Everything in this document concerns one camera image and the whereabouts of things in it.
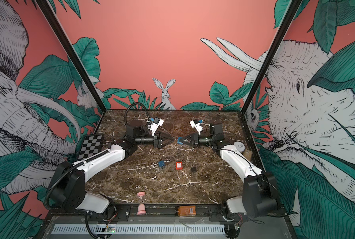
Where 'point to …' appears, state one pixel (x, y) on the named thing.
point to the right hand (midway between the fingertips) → (181, 141)
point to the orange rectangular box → (187, 210)
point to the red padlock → (179, 165)
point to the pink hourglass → (141, 211)
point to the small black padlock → (194, 169)
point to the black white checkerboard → (91, 145)
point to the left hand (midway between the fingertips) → (172, 137)
